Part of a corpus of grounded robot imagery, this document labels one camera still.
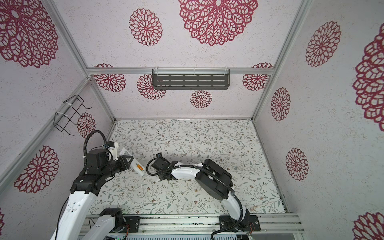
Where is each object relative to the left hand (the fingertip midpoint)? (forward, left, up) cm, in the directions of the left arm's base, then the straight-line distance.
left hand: (131, 160), depth 76 cm
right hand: (+3, -13, -18) cm, 23 cm away
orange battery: (-2, -3, -5) cm, 6 cm away
